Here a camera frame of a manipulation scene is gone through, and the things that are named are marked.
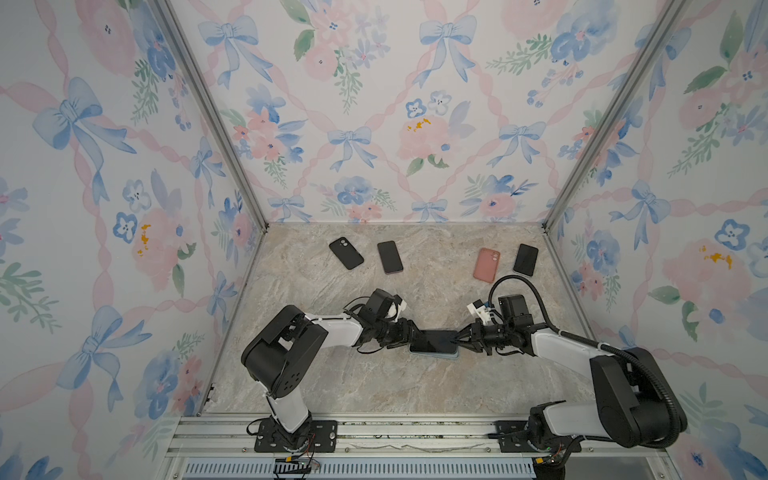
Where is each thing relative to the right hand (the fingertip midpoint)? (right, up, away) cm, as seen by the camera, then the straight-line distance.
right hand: (451, 339), depth 84 cm
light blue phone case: (-1, -4, -1) cm, 5 cm away
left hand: (-8, -1, +3) cm, 9 cm away
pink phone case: (+18, +20, +25) cm, 37 cm away
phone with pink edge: (-17, +23, +26) cm, 39 cm away
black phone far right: (+33, +22, +26) cm, 48 cm away
